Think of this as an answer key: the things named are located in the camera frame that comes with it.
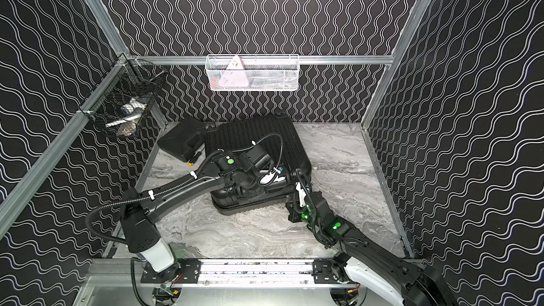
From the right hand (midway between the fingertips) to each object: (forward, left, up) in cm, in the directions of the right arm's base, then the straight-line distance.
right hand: (286, 204), depth 81 cm
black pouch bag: (+35, +50, -2) cm, 61 cm away
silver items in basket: (+29, +63, +21) cm, 72 cm away
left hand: (+3, +9, +10) cm, 13 cm away
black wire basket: (+37, +72, +19) cm, 83 cm away
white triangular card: (+43, +21, +29) cm, 56 cm away
